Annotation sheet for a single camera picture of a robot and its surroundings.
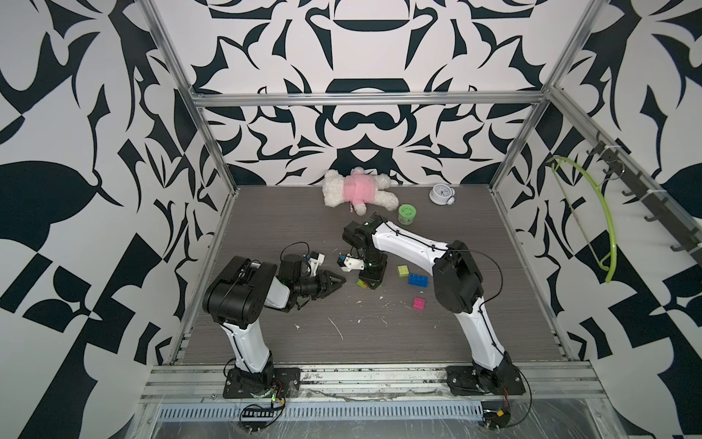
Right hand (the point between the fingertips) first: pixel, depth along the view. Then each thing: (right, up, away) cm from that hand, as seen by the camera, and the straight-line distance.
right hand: (373, 276), depth 90 cm
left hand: (-10, -1, +2) cm, 11 cm away
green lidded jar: (+14, +20, +15) cm, 29 cm away
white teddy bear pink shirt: (-5, +30, +18) cm, 35 cm away
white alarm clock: (+30, +28, +24) cm, 48 cm away
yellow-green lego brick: (+11, +1, +4) cm, 11 cm away
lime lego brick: (-4, -2, -3) cm, 5 cm away
